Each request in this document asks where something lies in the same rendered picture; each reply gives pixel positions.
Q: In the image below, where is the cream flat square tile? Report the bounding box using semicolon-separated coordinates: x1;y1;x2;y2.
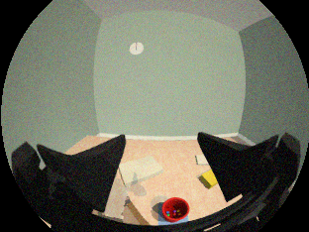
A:
195;155;209;165

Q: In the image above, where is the cream flat rectangular block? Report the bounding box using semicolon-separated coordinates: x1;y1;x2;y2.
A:
119;156;163;187

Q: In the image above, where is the tan wooden bar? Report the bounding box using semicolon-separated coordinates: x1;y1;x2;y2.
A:
126;202;151;226

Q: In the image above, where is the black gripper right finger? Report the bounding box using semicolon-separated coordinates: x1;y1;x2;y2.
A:
197;132;278;202

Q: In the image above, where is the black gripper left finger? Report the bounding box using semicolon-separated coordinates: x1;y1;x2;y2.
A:
36;135;127;212

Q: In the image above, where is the yellow rectangular block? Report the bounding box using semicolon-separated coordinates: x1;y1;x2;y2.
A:
199;171;218;190

